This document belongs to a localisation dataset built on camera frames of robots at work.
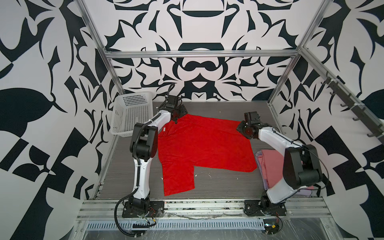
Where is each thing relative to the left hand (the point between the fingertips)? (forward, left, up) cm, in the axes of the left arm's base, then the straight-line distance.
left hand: (184, 108), depth 102 cm
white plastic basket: (+10, +42, -10) cm, 45 cm away
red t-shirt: (-20, -3, -10) cm, 22 cm away
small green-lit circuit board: (-65, -40, -12) cm, 78 cm away
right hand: (-15, -35, -1) cm, 38 cm away
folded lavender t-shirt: (-33, -43, -7) cm, 54 cm away
